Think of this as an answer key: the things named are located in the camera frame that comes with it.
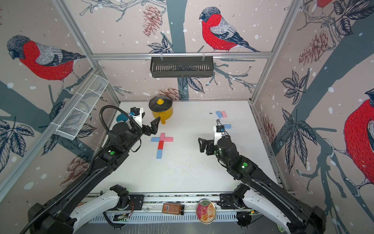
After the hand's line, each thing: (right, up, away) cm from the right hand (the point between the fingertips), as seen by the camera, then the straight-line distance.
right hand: (206, 136), depth 75 cm
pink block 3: (+18, +11, +36) cm, 42 cm away
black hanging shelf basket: (-15, +47, +32) cm, 59 cm away
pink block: (-28, -4, +23) cm, 36 cm away
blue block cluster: (-28, -14, +17) cm, 36 cm away
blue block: (-33, -6, +23) cm, 40 cm away
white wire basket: (-75, +5, +3) cm, 75 cm away
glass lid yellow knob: (-30, +21, +28) cm, 46 cm away
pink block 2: (-23, -6, +23) cm, 33 cm away
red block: (-28, -9, +20) cm, 36 cm away
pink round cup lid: (-1, -35, -6) cm, 36 cm away
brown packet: (-15, -34, -6) cm, 38 cm away
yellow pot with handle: (-27, +11, +23) cm, 37 cm away
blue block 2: (+14, +12, +36) cm, 40 cm away
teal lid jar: (-58, +9, +27) cm, 64 cm away
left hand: (-27, +13, -4) cm, 30 cm away
